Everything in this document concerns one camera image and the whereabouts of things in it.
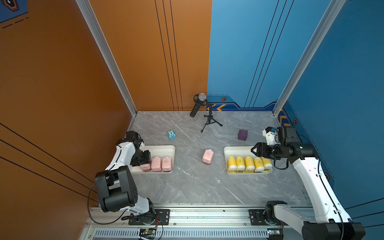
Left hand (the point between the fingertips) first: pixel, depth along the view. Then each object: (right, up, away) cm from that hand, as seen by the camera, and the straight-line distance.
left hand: (145, 160), depth 88 cm
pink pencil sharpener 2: (+7, -2, -3) cm, 8 cm away
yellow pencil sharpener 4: (+65, -2, -5) cm, 66 cm away
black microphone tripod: (+40, +27, +18) cm, 51 cm away
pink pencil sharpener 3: (+2, -3, -4) cm, 5 cm away
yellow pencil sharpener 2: (+55, -2, -3) cm, 55 cm away
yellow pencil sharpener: (+50, -2, -4) cm, 50 cm away
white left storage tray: (+5, +4, +10) cm, 12 cm away
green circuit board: (+7, -31, -16) cm, 35 cm away
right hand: (+61, +8, -12) cm, 63 cm away
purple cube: (+62, +14, +14) cm, 65 cm away
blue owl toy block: (+13, +14, +18) cm, 26 cm away
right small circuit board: (+67, -30, -17) cm, 76 cm away
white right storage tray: (+62, +3, +13) cm, 63 cm away
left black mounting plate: (+13, -25, -14) cm, 32 cm away
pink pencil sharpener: (+13, -2, -3) cm, 14 cm away
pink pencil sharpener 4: (+37, +3, -1) cm, 37 cm away
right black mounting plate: (+60, -25, -15) cm, 67 cm away
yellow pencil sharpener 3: (+61, -1, -3) cm, 61 cm away
